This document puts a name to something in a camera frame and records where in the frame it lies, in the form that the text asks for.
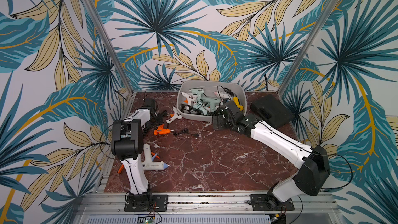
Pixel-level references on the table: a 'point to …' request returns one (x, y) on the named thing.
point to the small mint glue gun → (198, 106)
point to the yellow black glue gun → (236, 101)
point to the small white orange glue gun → (190, 99)
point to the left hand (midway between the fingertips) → (158, 124)
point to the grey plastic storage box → (230, 89)
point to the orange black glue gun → (160, 130)
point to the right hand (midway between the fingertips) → (220, 119)
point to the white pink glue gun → (221, 93)
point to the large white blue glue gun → (148, 164)
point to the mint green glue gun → (199, 91)
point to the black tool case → (270, 110)
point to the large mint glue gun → (211, 102)
